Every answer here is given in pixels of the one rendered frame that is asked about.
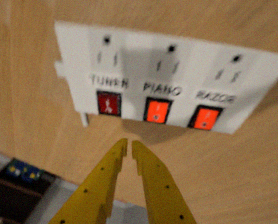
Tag white switch panel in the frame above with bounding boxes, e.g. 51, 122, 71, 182
55, 19, 278, 134

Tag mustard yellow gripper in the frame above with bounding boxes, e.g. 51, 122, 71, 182
48, 138, 197, 224

